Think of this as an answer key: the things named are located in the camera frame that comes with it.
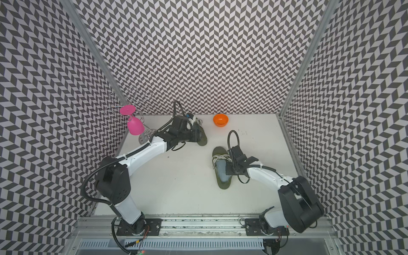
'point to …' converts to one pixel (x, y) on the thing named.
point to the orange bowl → (220, 120)
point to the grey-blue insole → (221, 166)
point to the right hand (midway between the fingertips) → (230, 172)
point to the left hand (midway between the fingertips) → (199, 135)
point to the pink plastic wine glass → (135, 127)
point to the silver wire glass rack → (133, 103)
